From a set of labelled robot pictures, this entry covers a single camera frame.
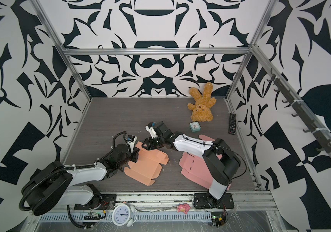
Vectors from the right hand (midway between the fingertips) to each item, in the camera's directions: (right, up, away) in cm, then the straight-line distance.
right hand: (144, 145), depth 83 cm
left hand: (-3, -1, +4) cm, 5 cm away
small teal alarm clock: (+33, +9, +18) cm, 38 cm away
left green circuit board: (-22, -30, -15) cm, 40 cm away
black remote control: (+59, +10, +19) cm, 63 cm away
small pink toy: (+21, -27, -13) cm, 36 cm away
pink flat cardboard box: (+30, -15, +5) cm, 34 cm away
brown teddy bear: (+37, +20, +19) cm, 46 cm away
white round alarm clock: (-7, -29, -15) cm, 33 cm away
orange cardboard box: (+2, -13, +2) cm, 13 cm away
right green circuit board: (+38, -33, -13) cm, 52 cm away
